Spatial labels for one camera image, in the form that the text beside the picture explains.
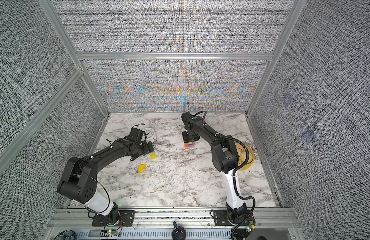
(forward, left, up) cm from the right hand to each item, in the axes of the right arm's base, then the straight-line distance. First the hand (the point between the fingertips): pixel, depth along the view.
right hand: (189, 139), depth 99 cm
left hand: (-9, +26, +1) cm, 27 cm away
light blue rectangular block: (-3, -2, -4) cm, 6 cm away
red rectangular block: (-4, 0, 0) cm, 4 cm away
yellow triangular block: (-19, +29, -2) cm, 35 cm away
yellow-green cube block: (-11, +23, -3) cm, 26 cm away
